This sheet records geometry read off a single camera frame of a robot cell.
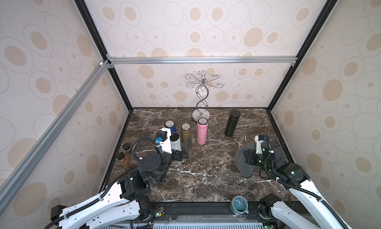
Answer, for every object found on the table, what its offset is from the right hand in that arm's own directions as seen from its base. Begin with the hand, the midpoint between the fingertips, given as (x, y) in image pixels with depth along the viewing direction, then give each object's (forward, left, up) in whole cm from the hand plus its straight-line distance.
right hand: (249, 152), depth 75 cm
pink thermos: (+15, +24, -3) cm, 29 cm away
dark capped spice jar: (+4, +68, -6) cm, 68 cm away
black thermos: (+23, +5, -5) cm, 25 cm away
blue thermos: (+14, +42, +4) cm, 44 cm away
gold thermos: (+10, +33, +2) cm, 35 cm away
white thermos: (+5, +38, +3) cm, 39 cm away
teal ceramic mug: (-20, +4, -19) cm, 28 cm away
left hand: (-4, +31, +18) cm, 36 cm away
